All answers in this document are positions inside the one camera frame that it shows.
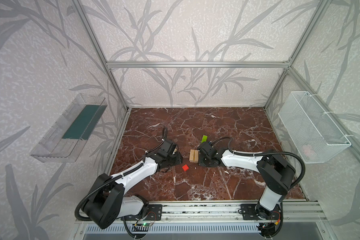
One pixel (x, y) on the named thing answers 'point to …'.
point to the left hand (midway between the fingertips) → (183, 154)
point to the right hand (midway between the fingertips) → (199, 157)
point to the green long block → (204, 139)
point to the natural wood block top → (191, 157)
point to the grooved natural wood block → (175, 150)
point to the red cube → (185, 167)
